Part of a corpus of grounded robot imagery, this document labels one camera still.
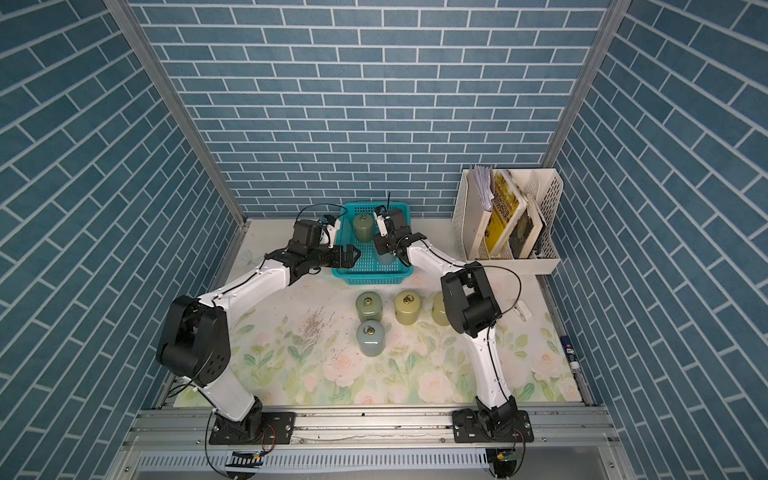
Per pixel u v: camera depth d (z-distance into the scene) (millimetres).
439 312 894
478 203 886
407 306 882
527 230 968
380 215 905
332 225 815
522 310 935
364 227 1096
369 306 866
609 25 724
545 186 1058
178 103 866
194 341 465
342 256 805
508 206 940
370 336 806
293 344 889
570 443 733
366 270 1048
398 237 802
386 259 1068
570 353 893
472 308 578
